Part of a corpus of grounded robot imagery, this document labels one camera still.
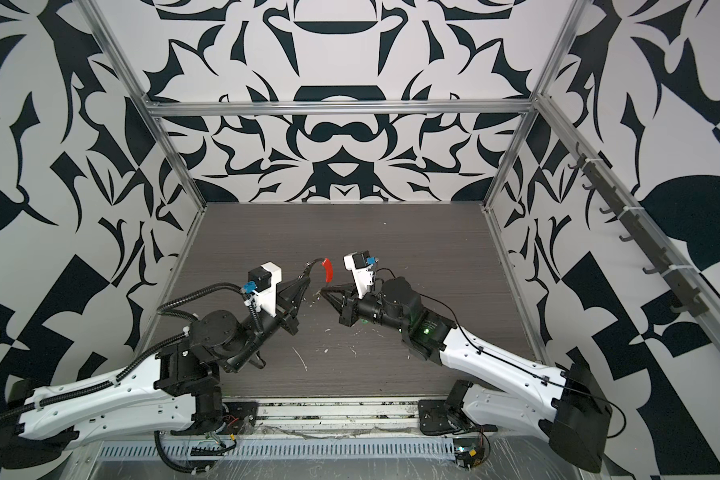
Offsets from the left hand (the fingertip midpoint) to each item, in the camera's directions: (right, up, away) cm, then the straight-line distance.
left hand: (307, 276), depth 59 cm
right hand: (+2, -5, +5) cm, 7 cm away
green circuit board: (+36, -43, +11) cm, 57 cm away
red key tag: (+4, +1, +6) cm, 7 cm away
